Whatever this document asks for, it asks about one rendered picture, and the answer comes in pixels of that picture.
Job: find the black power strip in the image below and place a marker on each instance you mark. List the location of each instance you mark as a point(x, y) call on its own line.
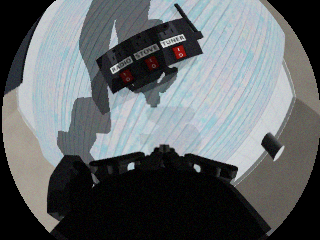
point(150, 51)

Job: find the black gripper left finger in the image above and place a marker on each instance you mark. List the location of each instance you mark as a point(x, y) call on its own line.
point(105, 168)

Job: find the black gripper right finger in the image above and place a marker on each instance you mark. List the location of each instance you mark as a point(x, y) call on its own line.
point(222, 170)

